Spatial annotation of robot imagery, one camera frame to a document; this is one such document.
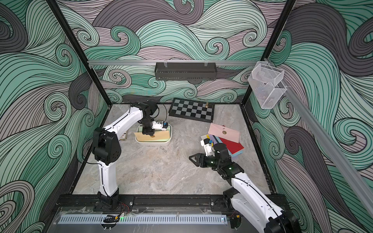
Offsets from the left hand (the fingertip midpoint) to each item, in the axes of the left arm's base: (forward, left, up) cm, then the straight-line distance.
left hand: (150, 129), depth 91 cm
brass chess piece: (+28, -40, -6) cm, 49 cm away
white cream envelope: (+2, -36, -12) cm, 38 cm away
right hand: (-19, -27, 0) cm, 33 cm away
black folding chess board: (+24, -28, -7) cm, 37 cm away
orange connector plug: (-45, +12, -11) cm, 48 cm away
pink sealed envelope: (+5, -50, -10) cm, 51 cm away
